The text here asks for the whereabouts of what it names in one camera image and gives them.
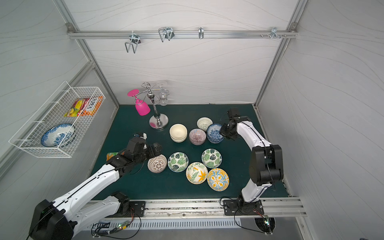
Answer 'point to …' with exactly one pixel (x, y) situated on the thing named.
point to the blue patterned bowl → (215, 138)
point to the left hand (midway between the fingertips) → (156, 149)
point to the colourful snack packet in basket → (85, 107)
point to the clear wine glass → (163, 98)
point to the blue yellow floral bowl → (218, 179)
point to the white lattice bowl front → (157, 164)
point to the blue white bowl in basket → (58, 135)
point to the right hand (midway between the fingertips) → (223, 133)
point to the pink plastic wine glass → (142, 107)
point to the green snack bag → (110, 155)
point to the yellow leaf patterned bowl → (197, 173)
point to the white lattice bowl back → (203, 122)
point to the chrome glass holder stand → (157, 121)
